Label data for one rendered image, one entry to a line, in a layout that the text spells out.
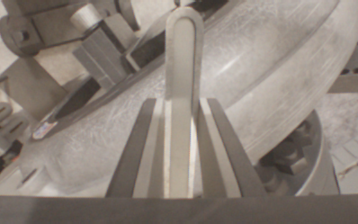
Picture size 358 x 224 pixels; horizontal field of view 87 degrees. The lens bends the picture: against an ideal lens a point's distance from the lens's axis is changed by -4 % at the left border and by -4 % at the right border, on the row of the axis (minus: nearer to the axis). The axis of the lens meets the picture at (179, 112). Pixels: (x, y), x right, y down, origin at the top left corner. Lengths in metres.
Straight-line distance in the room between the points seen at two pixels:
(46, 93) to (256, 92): 1.29
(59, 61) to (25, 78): 0.23
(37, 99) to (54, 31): 0.53
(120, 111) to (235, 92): 0.10
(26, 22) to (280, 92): 0.99
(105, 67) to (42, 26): 0.73
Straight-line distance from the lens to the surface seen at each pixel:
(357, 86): 0.30
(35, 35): 1.04
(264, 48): 0.19
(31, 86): 1.40
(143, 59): 0.28
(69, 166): 0.23
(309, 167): 0.51
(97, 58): 0.33
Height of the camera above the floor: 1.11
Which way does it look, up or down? 61 degrees down
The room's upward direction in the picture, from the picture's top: 171 degrees clockwise
